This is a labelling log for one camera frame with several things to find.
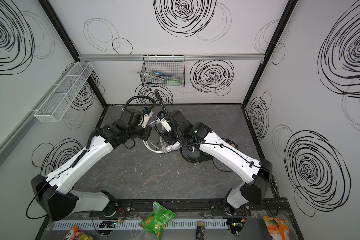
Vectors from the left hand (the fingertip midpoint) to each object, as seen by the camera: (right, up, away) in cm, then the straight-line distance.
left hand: (151, 128), depth 76 cm
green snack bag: (+5, -41, -11) cm, 43 cm away
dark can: (+24, -45, -11) cm, 52 cm away
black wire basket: (+1, +45, +48) cm, 65 cm away
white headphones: (+9, -9, -7) cm, 15 cm away
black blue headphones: (+23, -18, +16) cm, 33 cm away
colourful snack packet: (-32, -46, -11) cm, 57 cm away
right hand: (+9, 0, -5) cm, 10 cm away
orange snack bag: (+58, -44, -12) cm, 74 cm away
